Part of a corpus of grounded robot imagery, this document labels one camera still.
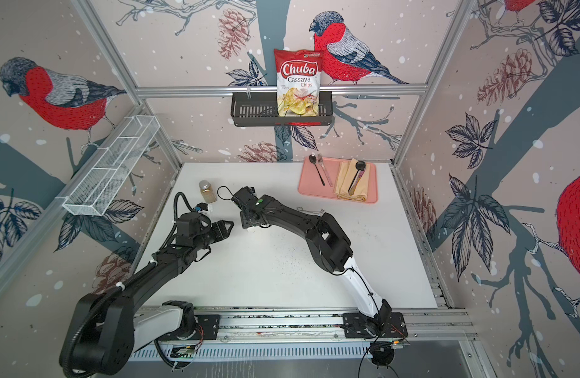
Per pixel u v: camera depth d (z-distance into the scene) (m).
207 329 0.73
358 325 0.73
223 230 0.79
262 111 1.07
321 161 1.22
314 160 1.22
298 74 0.83
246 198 0.74
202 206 0.80
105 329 0.40
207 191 1.00
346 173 1.15
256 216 0.68
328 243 0.55
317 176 1.16
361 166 1.18
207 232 0.75
